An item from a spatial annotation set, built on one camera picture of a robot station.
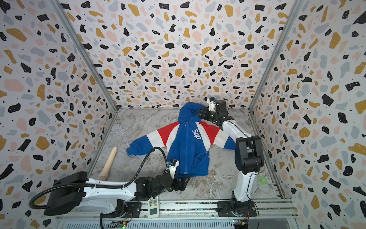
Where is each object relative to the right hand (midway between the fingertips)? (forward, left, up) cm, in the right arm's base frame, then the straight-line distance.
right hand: (196, 109), depth 91 cm
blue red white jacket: (-13, +6, -17) cm, 22 cm away
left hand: (-38, +6, -11) cm, 39 cm away
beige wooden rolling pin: (-37, +53, -17) cm, 67 cm away
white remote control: (-52, +22, -19) cm, 59 cm away
